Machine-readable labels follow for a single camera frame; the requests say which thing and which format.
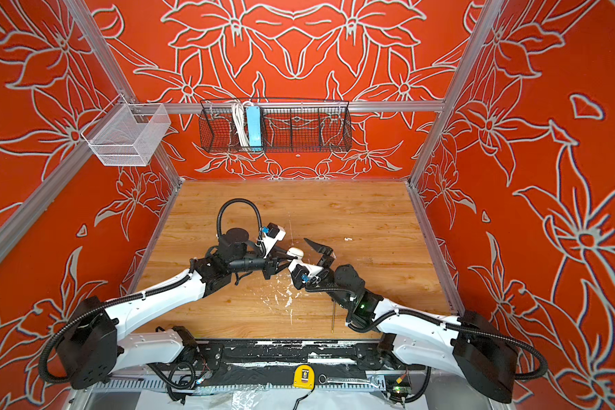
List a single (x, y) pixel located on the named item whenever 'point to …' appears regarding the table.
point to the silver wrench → (323, 379)
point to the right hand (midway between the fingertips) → (297, 249)
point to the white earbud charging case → (295, 252)
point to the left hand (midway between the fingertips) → (294, 256)
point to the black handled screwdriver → (333, 316)
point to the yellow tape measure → (304, 377)
